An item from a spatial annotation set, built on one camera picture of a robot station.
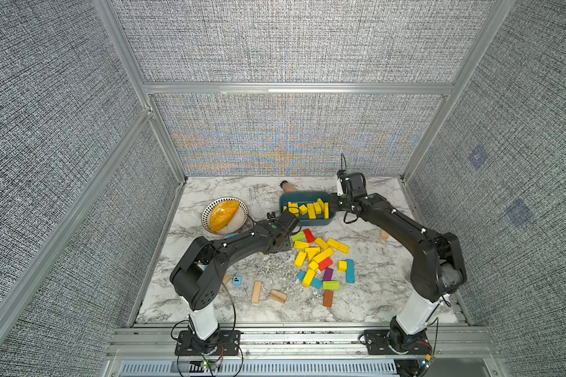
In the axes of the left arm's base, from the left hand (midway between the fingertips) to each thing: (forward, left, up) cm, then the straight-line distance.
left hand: (285, 243), depth 91 cm
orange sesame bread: (+14, +26, +1) cm, 29 cm away
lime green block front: (-16, -16, -4) cm, 22 cm away
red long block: (+5, -10, -4) cm, 12 cm away
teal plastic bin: (+27, -12, -5) cm, 29 cm away
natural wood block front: (-17, +11, -5) cm, 21 cm away
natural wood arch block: (-18, +4, -4) cm, 19 cm away
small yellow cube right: (-8, -21, -4) cm, 23 cm away
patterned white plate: (+11, +20, -1) cm, 23 cm away
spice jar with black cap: (+32, -3, -3) cm, 32 cm away
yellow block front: (-13, -8, -4) cm, 15 cm away
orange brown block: (-20, -14, -4) cm, 25 cm away
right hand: (+15, -20, +12) cm, 27 cm away
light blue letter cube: (-12, +18, -4) cm, 22 cm away
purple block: (-11, -16, -5) cm, 20 cm away
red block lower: (-7, -15, -4) cm, 17 cm away
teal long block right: (-10, -24, -4) cm, 26 cm away
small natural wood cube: (-15, -24, +29) cm, 40 cm away
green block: (+5, -6, -4) cm, 8 cm away
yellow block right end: (0, -22, -4) cm, 22 cm away
